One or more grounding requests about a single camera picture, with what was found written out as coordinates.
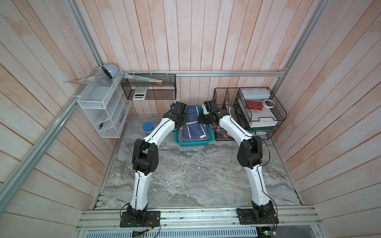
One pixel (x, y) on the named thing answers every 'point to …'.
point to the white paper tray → (266, 117)
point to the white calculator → (140, 93)
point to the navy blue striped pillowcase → (193, 128)
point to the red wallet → (255, 105)
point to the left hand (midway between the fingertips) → (185, 120)
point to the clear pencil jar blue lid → (148, 127)
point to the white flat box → (255, 93)
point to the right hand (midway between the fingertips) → (198, 118)
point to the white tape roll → (268, 103)
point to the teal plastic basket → (195, 142)
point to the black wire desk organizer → (231, 99)
